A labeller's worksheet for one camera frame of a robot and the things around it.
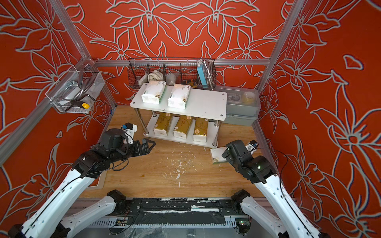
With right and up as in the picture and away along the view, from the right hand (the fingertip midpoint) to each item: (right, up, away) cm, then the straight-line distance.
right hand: (228, 156), depth 71 cm
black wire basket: (-28, +51, +25) cm, 63 cm away
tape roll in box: (+23, +33, +32) cm, 51 cm away
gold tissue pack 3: (-12, +12, +18) cm, 25 cm away
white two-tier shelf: (-13, +26, +3) cm, 30 cm away
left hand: (-38, +7, -3) cm, 39 cm away
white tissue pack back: (-3, -3, +17) cm, 18 cm away
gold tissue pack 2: (-24, +13, +21) cm, 34 cm away
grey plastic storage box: (+16, +27, +24) cm, 40 cm away
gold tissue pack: (-36, +15, +22) cm, 45 cm away
